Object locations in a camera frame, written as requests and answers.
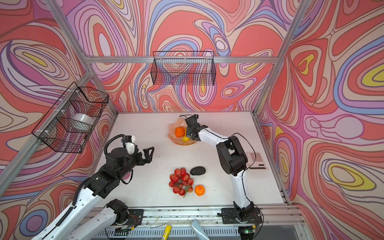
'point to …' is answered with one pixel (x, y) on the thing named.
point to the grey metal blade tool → (199, 230)
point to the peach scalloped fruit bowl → (171, 135)
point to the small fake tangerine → (199, 190)
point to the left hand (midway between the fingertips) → (148, 148)
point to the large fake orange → (179, 132)
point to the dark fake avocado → (198, 170)
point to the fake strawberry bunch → (181, 182)
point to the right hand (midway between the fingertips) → (194, 134)
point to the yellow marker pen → (167, 232)
